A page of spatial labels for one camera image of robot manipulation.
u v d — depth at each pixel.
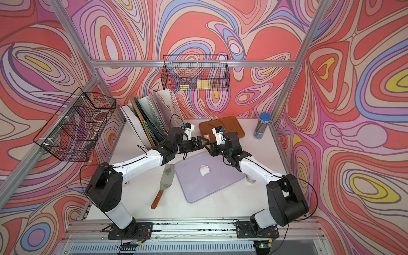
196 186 0.89
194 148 0.73
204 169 0.93
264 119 0.96
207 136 0.84
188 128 0.78
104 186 0.46
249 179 0.90
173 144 0.66
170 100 1.08
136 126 0.85
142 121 0.77
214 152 0.75
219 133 0.75
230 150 0.66
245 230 0.73
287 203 0.43
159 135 0.90
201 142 0.76
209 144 0.79
